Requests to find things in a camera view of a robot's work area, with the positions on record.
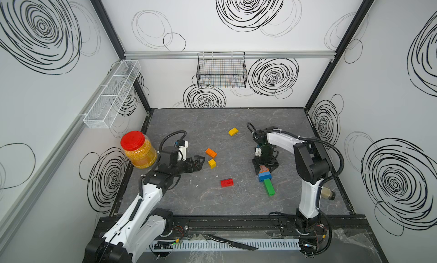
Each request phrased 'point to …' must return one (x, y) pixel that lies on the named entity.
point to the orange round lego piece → (263, 171)
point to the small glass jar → (326, 193)
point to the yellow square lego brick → (212, 163)
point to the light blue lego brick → (264, 175)
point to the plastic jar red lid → (132, 140)
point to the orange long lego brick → (211, 152)
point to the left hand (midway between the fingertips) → (197, 159)
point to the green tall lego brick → (269, 187)
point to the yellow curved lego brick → (233, 131)
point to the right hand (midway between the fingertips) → (264, 173)
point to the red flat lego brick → (227, 183)
